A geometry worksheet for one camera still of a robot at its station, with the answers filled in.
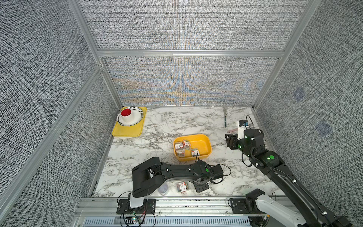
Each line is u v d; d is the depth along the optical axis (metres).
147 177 0.47
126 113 1.09
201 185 0.69
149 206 0.74
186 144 0.92
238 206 0.73
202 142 0.97
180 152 0.90
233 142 0.65
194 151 0.92
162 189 0.77
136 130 1.07
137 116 1.12
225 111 1.17
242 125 0.63
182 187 0.78
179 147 0.90
